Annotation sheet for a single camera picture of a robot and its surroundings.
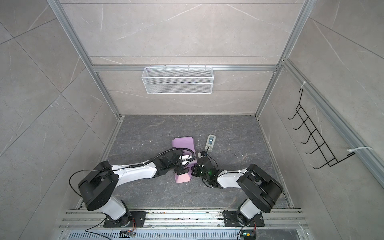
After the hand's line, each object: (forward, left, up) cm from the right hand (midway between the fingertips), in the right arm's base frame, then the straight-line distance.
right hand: (190, 167), depth 90 cm
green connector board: (-34, -27, -2) cm, 44 cm away
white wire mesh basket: (+51, +8, +29) cm, 59 cm away
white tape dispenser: (+17, -13, +2) cm, 21 cm away
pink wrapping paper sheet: (+16, +1, +3) cm, 16 cm away
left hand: (+5, +3, +6) cm, 9 cm away
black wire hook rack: (-12, -58, +30) cm, 66 cm away
